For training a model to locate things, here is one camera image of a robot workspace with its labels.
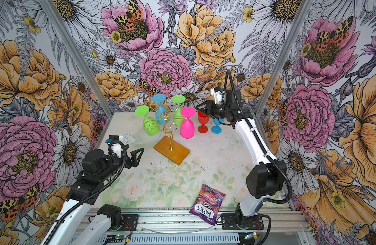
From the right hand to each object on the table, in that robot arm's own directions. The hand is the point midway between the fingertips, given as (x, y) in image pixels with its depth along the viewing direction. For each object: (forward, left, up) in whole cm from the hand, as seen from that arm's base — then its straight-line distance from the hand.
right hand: (197, 111), depth 76 cm
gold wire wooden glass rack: (+1, +21, -32) cm, 38 cm away
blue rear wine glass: (-1, +18, -2) cm, 18 cm away
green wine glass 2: (+6, +11, -8) cm, 15 cm away
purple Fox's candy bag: (-35, -3, -32) cm, 47 cm away
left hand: (-16, +30, -9) cm, 35 cm away
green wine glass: (+1, +25, -11) cm, 27 cm away
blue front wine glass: (+16, -15, -33) cm, 39 cm away
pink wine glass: (-3, +5, -9) cm, 11 cm away
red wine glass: (+15, -5, -22) cm, 27 cm away
